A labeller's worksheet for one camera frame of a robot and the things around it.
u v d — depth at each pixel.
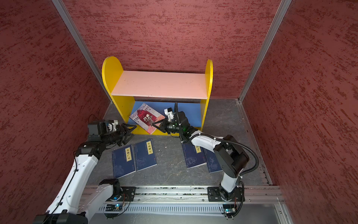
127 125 0.68
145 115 0.81
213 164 0.85
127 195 0.73
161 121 0.75
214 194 0.73
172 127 0.71
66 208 0.38
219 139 0.51
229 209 0.71
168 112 0.77
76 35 0.82
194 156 0.88
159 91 0.71
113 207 0.71
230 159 0.47
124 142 0.68
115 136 0.64
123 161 0.85
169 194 0.76
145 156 0.89
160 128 0.72
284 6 0.71
